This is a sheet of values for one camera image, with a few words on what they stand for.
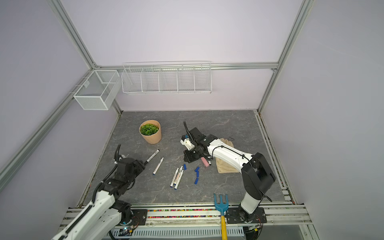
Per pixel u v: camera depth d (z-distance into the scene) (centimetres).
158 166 91
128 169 63
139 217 74
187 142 78
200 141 63
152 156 95
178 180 85
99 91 100
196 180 86
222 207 76
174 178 86
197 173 89
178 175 87
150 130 94
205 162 91
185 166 91
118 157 64
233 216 73
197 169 91
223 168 89
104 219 57
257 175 45
